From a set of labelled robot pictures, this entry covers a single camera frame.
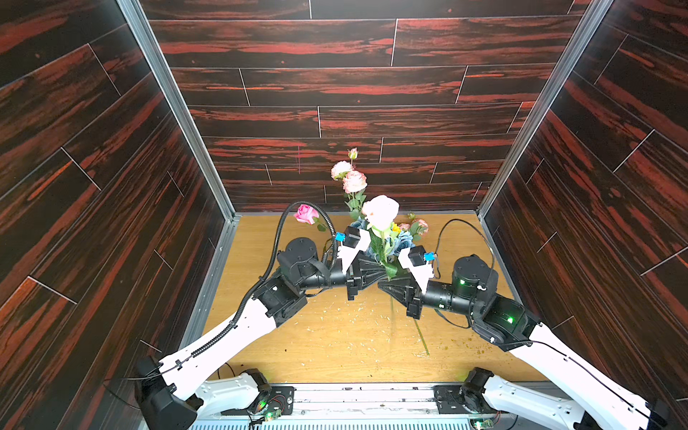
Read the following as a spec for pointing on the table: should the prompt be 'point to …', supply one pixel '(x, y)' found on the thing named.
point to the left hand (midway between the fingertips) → (389, 274)
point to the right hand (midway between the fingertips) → (385, 276)
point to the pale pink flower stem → (417, 229)
